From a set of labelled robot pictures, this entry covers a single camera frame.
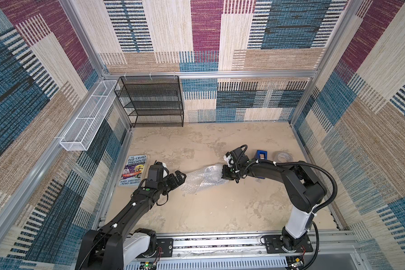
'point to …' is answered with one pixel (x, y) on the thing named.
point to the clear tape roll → (284, 157)
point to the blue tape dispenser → (257, 154)
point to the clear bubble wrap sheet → (202, 178)
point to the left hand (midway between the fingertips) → (181, 179)
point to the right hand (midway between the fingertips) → (222, 177)
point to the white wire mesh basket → (82, 131)
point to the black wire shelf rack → (151, 101)
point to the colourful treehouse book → (133, 172)
